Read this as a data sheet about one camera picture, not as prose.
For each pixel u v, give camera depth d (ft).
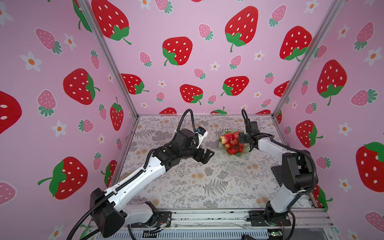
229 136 3.27
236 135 3.24
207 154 2.09
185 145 1.83
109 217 1.22
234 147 3.13
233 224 2.40
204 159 2.09
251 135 2.40
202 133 2.06
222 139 3.13
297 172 1.57
